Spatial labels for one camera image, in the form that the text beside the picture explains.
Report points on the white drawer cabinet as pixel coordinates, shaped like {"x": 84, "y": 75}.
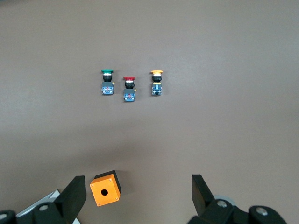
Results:
{"x": 50, "y": 195}

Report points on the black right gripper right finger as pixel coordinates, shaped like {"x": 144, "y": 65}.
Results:
{"x": 203, "y": 200}

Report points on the orange button enclosure box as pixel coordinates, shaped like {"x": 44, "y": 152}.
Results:
{"x": 112, "y": 187}

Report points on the green push button switch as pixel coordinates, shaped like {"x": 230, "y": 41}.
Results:
{"x": 108, "y": 89}

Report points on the red push button switch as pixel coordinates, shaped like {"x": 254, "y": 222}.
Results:
{"x": 129, "y": 96}

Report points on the yellow push button switch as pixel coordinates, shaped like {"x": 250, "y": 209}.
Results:
{"x": 156, "y": 89}

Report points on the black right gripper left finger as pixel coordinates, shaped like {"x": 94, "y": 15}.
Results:
{"x": 67, "y": 200}

